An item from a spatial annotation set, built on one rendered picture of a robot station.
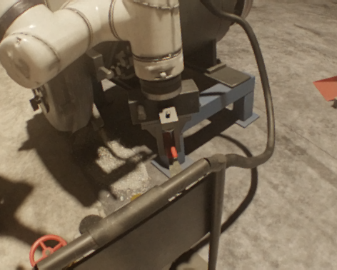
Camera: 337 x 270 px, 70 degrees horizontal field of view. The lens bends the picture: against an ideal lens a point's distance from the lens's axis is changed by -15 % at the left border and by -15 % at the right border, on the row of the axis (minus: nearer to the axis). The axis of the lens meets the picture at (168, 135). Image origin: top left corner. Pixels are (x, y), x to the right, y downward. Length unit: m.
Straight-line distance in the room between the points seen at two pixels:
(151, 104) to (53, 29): 0.23
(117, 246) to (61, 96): 0.51
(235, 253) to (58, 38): 0.84
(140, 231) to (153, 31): 0.32
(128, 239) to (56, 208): 0.79
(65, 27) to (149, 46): 0.14
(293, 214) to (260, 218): 0.13
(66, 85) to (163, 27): 0.44
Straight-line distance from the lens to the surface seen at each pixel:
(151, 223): 0.47
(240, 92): 1.32
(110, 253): 0.46
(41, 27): 0.39
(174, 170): 0.56
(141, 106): 0.50
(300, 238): 1.05
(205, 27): 1.20
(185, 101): 0.52
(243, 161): 0.67
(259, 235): 1.02
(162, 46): 0.44
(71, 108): 0.84
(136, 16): 0.43
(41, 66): 0.37
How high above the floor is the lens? 0.87
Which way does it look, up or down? 39 degrees down
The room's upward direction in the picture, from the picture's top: 7 degrees counter-clockwise
